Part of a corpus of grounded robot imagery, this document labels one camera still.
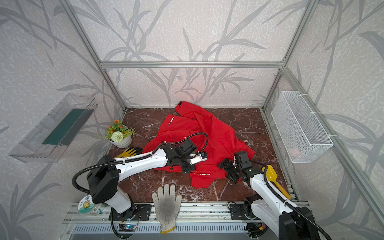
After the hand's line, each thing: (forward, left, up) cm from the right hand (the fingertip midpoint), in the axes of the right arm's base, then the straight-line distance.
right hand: (220, 164), depth 85 cm
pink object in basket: (0, -36, +15) cm, 38 cm away
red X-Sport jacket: (+17, +3, 0) cm, 17 cm away
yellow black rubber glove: (+9, +56, -3) cm, 57 cm away
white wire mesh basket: (0, -31, +30) cm, 44 cm away
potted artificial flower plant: (+13, +58, +11) cm, 60 cm away
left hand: (0, +14, +3) cm, 14 cm away
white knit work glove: (-20, +29, -4) cm, 35 cm away
